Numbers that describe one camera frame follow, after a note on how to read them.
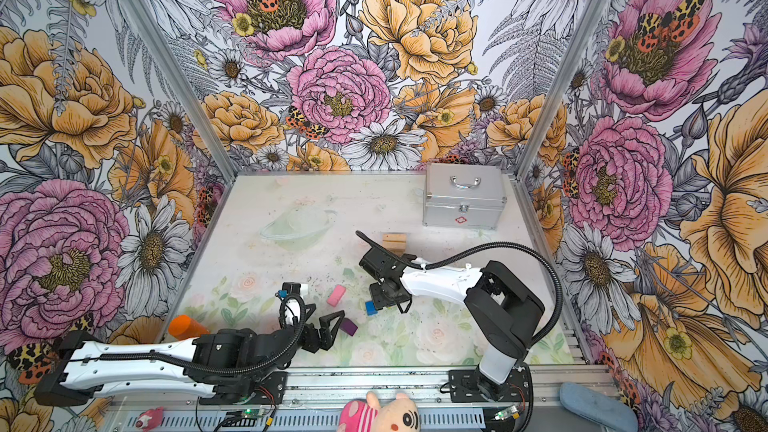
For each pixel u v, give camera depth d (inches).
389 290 24.8
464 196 40.4
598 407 27.2
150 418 26.4
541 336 19.0
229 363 21.1
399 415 25.2
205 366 20.0
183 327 28.9
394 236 38.7
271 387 29.3
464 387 28.9
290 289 24.3
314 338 24.7
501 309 18.1
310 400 28.8
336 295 35.3
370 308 33.1
